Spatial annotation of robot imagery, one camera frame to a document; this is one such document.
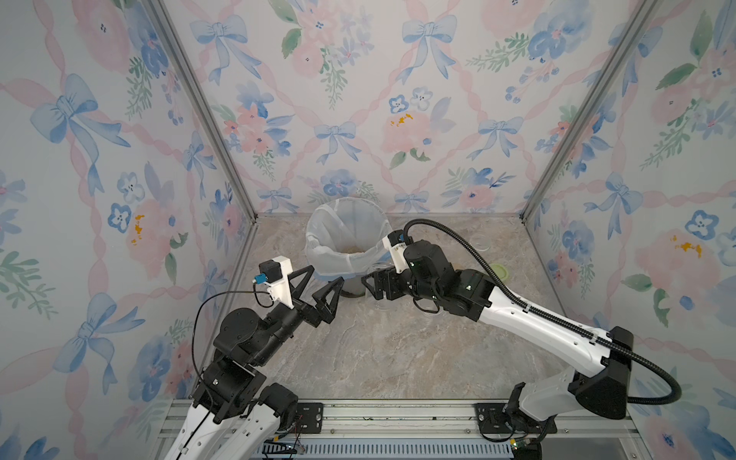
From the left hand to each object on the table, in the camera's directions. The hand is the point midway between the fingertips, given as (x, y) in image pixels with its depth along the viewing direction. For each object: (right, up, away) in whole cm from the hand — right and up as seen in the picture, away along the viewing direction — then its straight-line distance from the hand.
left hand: (328, 274), depth 58 cm
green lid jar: (+50, +7, +51) cm, 72 cm away
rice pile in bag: (+2, +4, +44) cm, 44 cm away
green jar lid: (+55, -3, +45) cm, 71 cm away
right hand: (+10, -1, +12) cm, 16 cm away
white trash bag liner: (0, +9, +39) cm, 40 cm away
